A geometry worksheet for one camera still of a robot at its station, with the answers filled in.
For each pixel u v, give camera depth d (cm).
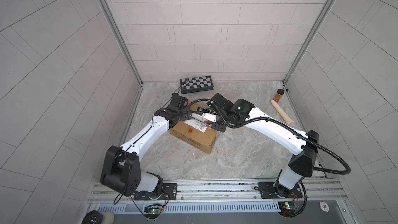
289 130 44
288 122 92
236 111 49
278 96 100
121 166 44
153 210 65
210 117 63
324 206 68
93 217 57
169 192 71
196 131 79
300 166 48
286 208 68
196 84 112
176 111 63
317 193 72
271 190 72
